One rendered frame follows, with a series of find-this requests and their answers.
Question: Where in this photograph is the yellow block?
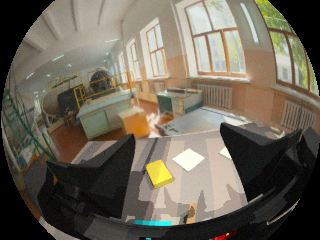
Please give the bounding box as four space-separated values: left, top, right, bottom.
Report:
145 160 173 188

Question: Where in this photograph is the tan wooden bar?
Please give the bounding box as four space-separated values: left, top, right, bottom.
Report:
187 203 197 224

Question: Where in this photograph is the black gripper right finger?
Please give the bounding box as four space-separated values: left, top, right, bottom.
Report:
220 123 303 201

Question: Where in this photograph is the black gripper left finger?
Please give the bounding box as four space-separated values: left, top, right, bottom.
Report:
45 133 136 219

